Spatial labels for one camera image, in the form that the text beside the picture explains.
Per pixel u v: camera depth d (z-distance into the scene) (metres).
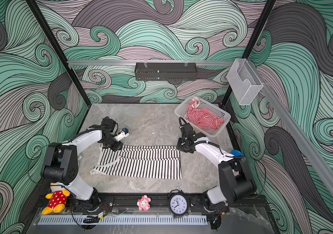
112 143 0.80
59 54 0.89
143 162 0.88
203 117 1.07
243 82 0.80
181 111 1.10
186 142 0.67
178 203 0.71
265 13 0.73
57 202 0.69
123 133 0.85
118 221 0.76
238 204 0.74
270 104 0.68
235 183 0.42
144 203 0.71
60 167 0.46
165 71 0.95
